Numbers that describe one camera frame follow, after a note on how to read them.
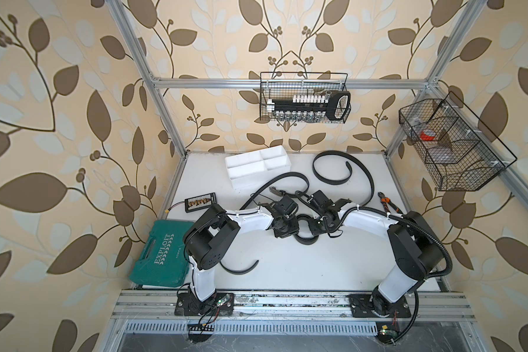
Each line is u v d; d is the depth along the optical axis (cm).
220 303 74
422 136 83
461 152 72
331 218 66
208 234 52
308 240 88
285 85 91
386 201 100
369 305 72
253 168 109
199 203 99
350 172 111
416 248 46
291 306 75
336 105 84
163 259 79
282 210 73
